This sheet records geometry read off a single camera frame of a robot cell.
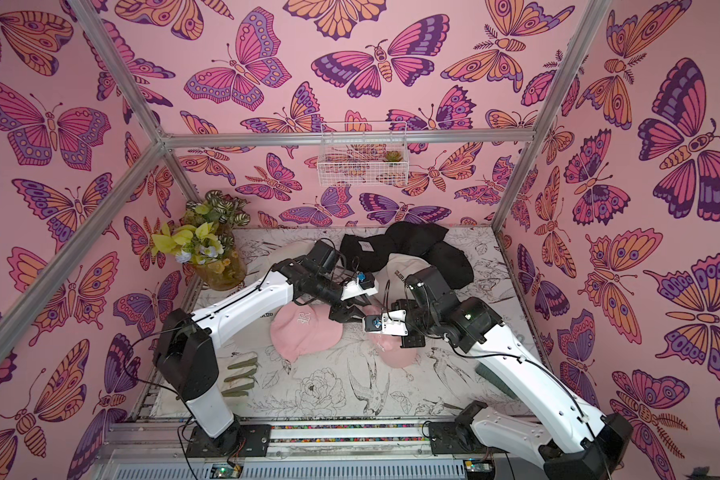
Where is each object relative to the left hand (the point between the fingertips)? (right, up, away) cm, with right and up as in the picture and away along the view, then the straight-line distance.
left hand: (370, 308), depth 79 cm
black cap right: (+28, +11, +23) cm, 38 cm away
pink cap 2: (+4, -9, -4) cm, 11 cm away
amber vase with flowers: (-49, +18, +10) cm, 53 cm away
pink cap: (-21, -8, +9) cm, 24 cm away
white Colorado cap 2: (-30, +16, +34) cm, 48 cm away
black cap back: (+17, +21, +34) cm, 43 cm away
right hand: (+4, 0, -7) cm, 8 cm away
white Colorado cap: (+7, +7, +21) cm, 23 cm away
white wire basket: (-2, +46, +16) cm, 49 cm away
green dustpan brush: (+34, -20, +4) cm, 40 cm away
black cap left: (-2, +15, +30) cm, 34 cm away
